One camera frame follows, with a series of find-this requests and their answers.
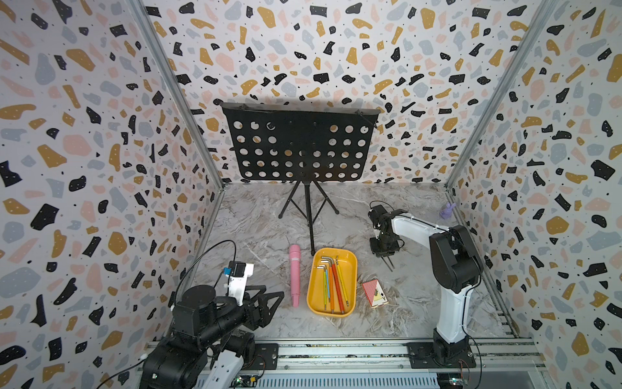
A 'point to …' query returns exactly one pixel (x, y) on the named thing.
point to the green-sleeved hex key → (324, 267)
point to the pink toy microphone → (295, 273)
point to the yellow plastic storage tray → (348, 264)
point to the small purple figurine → (446, 212)
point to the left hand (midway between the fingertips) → (275, 292)
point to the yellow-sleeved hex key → (342, 281)
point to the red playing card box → (375, 293)
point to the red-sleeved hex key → (337, 284)
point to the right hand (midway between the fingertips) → (379, 253)
